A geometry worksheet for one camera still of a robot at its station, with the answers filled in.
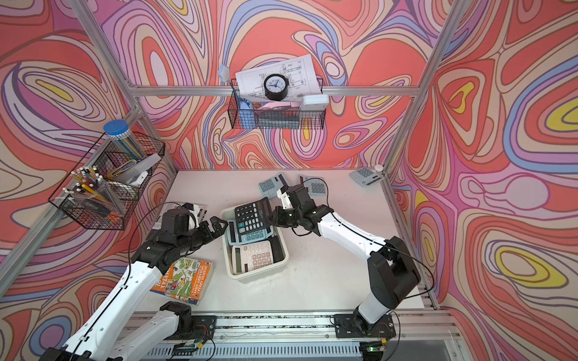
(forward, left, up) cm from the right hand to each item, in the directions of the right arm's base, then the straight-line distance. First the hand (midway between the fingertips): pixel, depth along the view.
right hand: (269, 224), depth 81 cm
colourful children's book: (-16, +29, -10) cm, 35 cm away
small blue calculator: (-1, +14, -7) cm, 16 cm away
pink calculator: (-9, +8, -7) cm, 14 cm away
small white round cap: (+44, -58, -17) cm, 75 cm away
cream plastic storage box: (-4, -4, -7) cm, 9 cm away
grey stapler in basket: (+9, +42, +19) cm, 47 cm away
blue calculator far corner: (+36, -48, -14) cm, 61 cm away
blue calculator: (+30, +2, -14) cm, 33 cm away
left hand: (-3, +16, +3) cm, 17 cm away
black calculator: (+3, +6, +1) cm, 7 cm away
